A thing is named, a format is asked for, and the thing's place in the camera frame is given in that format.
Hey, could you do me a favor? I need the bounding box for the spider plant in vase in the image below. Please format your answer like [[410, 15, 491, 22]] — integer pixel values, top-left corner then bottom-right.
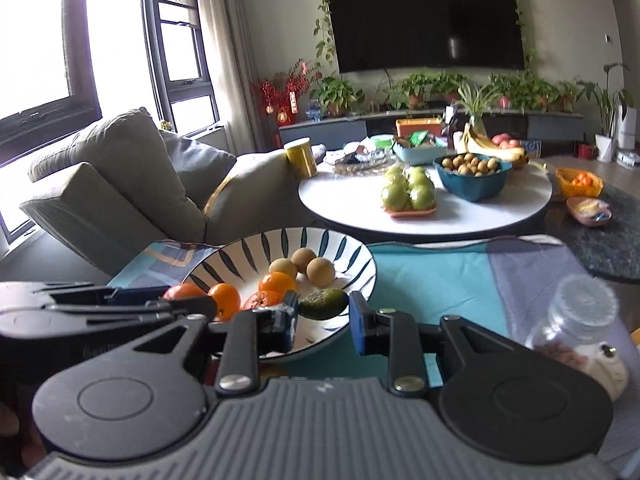
[[451, 81, 502, 137]]

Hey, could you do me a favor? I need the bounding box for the hanging ivy vine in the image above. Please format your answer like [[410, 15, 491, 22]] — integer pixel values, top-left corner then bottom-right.
[[309, 0, 342, 69], [514, 9, 539, 72]]

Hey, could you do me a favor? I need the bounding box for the orange box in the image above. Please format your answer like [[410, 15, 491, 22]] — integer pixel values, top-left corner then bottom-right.
[[394, 117, 445, 140]]

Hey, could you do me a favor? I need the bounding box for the pink snack dish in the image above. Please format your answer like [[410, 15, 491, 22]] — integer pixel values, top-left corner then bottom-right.
[[566, 196, 614, 229]]

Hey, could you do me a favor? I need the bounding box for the grey pillow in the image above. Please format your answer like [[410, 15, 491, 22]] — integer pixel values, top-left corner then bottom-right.
[[159, 129, 237, 207]]

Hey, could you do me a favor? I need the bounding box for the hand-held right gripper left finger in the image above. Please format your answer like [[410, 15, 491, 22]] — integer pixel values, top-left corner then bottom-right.
[[125, 290, 301, 395]]

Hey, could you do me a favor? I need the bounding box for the dark green avocado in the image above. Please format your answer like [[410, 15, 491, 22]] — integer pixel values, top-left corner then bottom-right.
[[298, 288, 350, 321]]

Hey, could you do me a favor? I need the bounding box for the dark blue bowl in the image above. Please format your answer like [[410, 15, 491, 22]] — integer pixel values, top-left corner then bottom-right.
[[432, 153, 514, 203]]

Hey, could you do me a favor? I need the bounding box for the orange basket of tangerines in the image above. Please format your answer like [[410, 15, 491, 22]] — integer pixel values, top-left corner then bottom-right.
[[555, 167, 604, 199]]

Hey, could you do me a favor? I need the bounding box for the large dark framed window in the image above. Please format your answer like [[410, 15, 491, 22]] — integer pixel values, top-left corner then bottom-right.
[[0, 0, 102, 243]]

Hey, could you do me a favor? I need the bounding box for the black wall television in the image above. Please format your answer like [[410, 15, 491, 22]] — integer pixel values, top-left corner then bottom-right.
[[322, 0, 526, 75]]

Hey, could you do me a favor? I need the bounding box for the grey television cabinet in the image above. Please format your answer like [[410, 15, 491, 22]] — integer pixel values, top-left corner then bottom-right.
[[276, 109, 586, 159]]

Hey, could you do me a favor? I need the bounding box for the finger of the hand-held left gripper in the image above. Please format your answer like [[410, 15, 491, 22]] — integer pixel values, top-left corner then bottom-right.
[[47, 295, 218, 319], [0, 282, 170, 311]]

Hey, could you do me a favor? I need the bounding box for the grey sofa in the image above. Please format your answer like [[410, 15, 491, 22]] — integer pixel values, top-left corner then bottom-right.
[[19, 107, 302, 272]]

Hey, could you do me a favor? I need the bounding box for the green potted plant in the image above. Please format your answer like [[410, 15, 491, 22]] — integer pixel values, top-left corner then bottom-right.
[[394, 73, 436, 110], [522, 77, 561, 111], [432, 72, 469, 104], [487, 73, 526, 111], [309, 75, 364, 117], [557, 79, 584, 112]]

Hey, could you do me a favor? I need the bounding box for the pile of small longans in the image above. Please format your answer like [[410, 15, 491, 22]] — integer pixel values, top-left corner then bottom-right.
[[439, 152, 503, 177]]

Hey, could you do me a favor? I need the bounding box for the blue patterned tablecloth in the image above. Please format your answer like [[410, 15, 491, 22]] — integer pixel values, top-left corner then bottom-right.
[[106, 234, 640, 463]]

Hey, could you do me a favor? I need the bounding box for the beige curtain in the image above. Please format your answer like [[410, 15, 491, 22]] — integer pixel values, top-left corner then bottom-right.
[[194, 0, 262, 154]]

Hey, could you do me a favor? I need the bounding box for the gold metal can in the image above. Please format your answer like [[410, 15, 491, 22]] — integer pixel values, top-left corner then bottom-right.
[[283, 138, 319, 180]]

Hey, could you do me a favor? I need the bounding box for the red festive plant decoration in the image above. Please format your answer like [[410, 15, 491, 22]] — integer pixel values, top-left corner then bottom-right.
[[249, 59, 314, 127]]

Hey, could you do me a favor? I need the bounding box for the clear plastic jar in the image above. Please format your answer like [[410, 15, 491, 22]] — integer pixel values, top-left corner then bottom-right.
[[524, 274, 622, 378]]

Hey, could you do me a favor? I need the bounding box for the teal snack basket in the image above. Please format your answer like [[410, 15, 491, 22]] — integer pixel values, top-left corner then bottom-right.
[[392, 139, 448, 166]]

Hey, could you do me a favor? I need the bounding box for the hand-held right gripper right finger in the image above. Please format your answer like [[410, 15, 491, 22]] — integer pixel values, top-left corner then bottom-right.
[[348, 290, 535, 395]]

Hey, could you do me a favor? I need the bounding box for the beige pillow with gold stripe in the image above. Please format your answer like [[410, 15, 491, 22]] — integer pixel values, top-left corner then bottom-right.
[[204, 149, 302, 247]]

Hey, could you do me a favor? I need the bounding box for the glass snack plate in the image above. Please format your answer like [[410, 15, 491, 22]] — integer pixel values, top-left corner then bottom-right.
[[323, 146, 394, 167]]

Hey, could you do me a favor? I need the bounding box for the narrow dark framed window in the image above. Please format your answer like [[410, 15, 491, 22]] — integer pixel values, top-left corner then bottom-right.
[[141, 0, 222, 137]]

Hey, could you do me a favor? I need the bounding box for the yellow banana bunch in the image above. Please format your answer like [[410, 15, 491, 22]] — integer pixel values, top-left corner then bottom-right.
[[459, 122, 527, 159]]

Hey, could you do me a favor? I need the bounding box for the brown round longan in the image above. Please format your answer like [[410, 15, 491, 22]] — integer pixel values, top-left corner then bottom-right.
[[268, 258, 299, 280], [290, 247, 318, 275], [305, 256, 337, 285]]

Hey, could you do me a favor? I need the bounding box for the dark marble round table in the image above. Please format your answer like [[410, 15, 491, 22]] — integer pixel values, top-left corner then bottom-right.
[[544, 156, 640, 282]]

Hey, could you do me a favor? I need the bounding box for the tall plant in white pot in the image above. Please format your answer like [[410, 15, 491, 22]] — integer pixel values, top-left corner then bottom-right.
[[576, 63, 634, 164]]

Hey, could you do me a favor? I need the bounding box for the striped white ceramic bowl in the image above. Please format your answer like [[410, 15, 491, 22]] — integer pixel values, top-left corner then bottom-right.
[[180, 228, 377, 362]]

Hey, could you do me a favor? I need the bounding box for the orange fruit tray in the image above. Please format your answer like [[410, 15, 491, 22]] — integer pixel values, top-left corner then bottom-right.
[[380, 200, 440, 220]]

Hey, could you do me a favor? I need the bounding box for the white round table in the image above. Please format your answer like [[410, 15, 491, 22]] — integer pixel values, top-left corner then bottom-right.
[[298, 156, 554, 235]]

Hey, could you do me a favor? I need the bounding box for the person's left hand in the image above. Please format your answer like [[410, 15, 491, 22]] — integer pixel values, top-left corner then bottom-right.
[[0, 400, 47, 478]]

